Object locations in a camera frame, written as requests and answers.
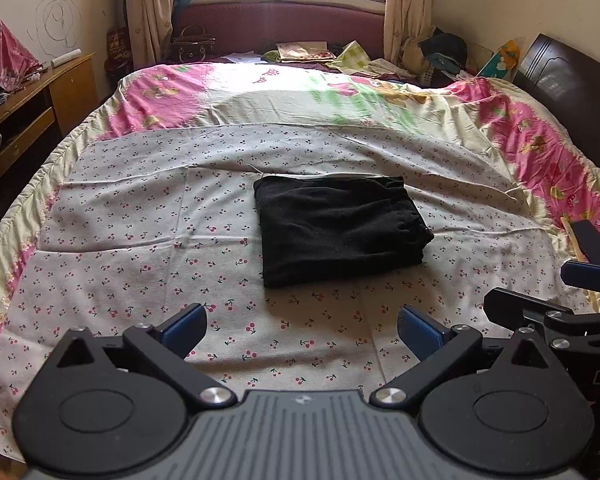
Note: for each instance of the pink floral cloth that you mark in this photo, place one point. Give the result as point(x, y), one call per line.
point(5, 55)

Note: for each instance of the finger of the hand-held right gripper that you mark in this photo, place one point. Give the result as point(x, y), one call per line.
point(590, 277)
point(510, 307)

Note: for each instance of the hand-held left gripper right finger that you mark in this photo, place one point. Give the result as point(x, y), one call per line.
point(422, 332)

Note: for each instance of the brown handbag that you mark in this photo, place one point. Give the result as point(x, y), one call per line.
point(190, 45)

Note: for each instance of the red bag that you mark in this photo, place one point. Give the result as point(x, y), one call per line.
point(117, 47)

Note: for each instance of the cherry print bed sheet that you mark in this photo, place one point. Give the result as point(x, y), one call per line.
point(130, 240)

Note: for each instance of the wooden desk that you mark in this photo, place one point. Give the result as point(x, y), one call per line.
point(72, 85)

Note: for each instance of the pink floral quilt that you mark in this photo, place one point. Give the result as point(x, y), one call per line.
point(290, 95)

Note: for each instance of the printed paper packet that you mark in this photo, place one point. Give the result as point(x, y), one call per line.
point(305, 51)

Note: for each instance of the dark wooden headboard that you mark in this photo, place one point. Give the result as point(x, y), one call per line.
point(560, 70)

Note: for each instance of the black pants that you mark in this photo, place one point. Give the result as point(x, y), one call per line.
point(335, 225)

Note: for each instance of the yellow green checked cloth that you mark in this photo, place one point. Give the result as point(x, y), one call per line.
point(351, 56)

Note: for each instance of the colourful cardboard box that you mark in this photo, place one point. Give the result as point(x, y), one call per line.
point(502, 60)

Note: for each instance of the white paper roll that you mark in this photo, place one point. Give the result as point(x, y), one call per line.
point(66, 59)

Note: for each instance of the black phone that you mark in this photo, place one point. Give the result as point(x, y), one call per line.
point(595, 242)

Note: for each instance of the pile of clothes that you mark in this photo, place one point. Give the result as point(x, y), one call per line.
point(437, 55)

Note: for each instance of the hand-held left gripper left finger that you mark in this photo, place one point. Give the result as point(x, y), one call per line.
point(182, 330)

